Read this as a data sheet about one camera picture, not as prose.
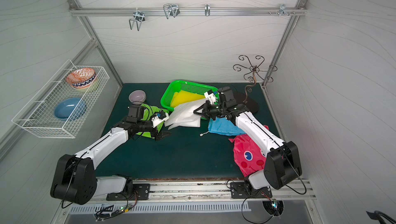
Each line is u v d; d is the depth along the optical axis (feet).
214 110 2.26
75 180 1.33
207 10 2.57
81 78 2.40
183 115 2.49
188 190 2.47
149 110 2.36
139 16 2.57
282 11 2.52
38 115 1.93
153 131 2.40
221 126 3.12
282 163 1.37
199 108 2.44
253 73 2.87
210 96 2.45
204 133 3.05
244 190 2.40
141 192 2.41
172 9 2.50
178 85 3.65
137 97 3.59
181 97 3.65
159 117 2.34
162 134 2.40
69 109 2.21
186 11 2.61
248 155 2.76
